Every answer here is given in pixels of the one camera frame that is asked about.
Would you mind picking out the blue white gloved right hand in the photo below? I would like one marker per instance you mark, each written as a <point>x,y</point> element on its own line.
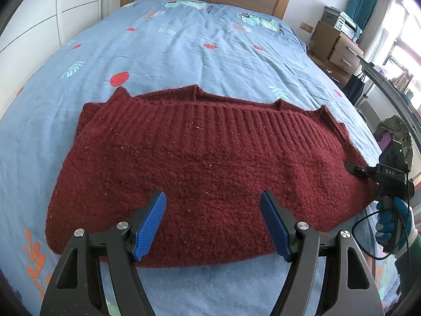
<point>395,229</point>

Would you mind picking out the dark red knitted sweater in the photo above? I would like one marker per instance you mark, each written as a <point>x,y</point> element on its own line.
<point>213,157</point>

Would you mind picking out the grey desk edge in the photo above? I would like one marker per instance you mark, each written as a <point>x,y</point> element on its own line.
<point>396,98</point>

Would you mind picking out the blue patterned duvet cover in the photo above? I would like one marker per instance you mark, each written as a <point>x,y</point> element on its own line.
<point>148,47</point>

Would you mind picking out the black bag beside nightstand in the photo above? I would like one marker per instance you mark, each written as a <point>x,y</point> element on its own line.
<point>354,87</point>

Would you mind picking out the white wardrobe with drawers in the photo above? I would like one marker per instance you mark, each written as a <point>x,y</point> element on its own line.
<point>59,20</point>

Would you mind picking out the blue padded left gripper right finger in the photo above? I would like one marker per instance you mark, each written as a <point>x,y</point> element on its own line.
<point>348,286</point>

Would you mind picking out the wooden drawer nightstand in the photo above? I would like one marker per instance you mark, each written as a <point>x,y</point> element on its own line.
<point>334,53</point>

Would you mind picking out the clothes pile on chair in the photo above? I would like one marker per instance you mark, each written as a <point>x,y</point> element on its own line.
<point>397,130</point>

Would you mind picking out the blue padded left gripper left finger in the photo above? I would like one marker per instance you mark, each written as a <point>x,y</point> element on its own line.
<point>76,286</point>

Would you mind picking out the grey printer on nightstand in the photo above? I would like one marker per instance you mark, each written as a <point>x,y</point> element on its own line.
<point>342,22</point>

